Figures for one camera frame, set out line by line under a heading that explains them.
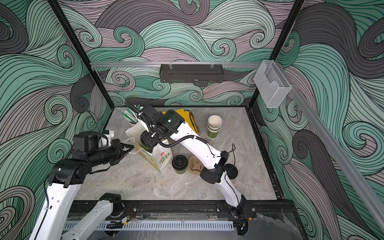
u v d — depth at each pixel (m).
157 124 0.49
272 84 0.78
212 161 0.47
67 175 0.41
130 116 0.93
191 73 0.98
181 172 0.81
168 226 0.76
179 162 0.78
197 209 0.74
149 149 0.67
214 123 0.92
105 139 0.51
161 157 0.78
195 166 0.86
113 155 0.55
